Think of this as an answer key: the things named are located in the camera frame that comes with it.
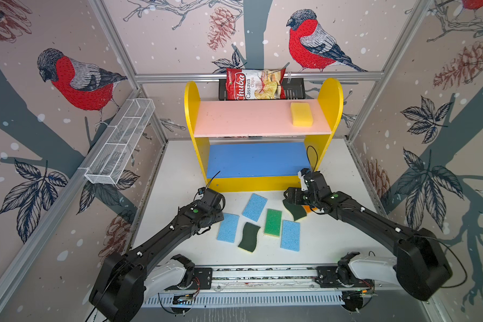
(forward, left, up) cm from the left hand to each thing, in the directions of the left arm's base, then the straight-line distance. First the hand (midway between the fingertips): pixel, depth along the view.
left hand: (217, 213), depth 84 cm
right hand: (+6, -32, +3) cm, 32 cm away
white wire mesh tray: (+8, +38, +24) cm, 45 cm away
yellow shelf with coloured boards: (+49, -16, -10) cm, 53 cm away
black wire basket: (+51, -36, +28) cm, 69 cm away
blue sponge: (-4, -4, -6) cm, 8 cm away
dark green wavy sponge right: (+3, -36, -5) cm, 36 cm away
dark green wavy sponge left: (-10, -14, -6) cm, 18 cm away
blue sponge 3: (-7, -32, -6) cm, 33 cm away
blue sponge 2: (+6, -17, -6) cm, 19 cm away
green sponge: (-2, -24, -5) cm, 25 cm away
